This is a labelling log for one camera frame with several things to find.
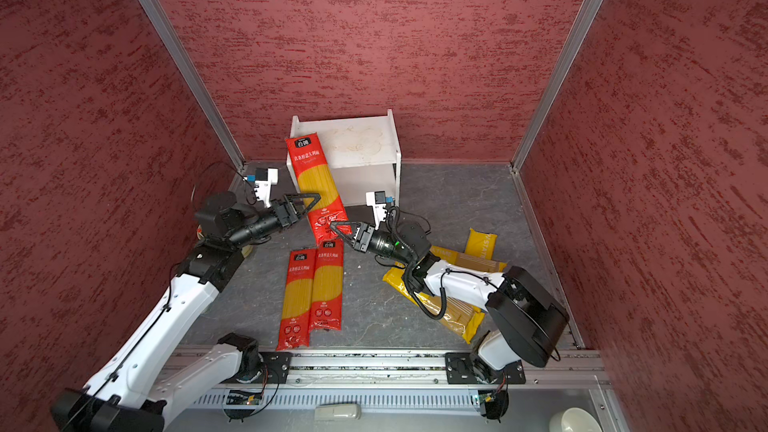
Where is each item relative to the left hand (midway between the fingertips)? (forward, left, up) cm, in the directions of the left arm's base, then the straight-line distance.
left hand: (318, 207), depth 67 cm
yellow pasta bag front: (-16, -37, -29) cm, 50 cm away
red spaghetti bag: (+7, +2, +2) cm, 7 cm away
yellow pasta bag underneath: (+8, -46, -30) cm, 56 cm away
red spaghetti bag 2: (-19, +8, -29) cm, 36 cm away
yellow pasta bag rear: (+2, -41, -30) cm, 51 cm away
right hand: (-5, -3, -3) cm, 6 cm away
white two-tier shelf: (+18, -8, 0) cm, 20 cm away
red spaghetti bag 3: (-6, +2, -30) cm, 31 cm away
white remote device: (-37, -5, -28) cm, 46 cm away
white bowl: (-37, -57, -25) cm, 73 cm away
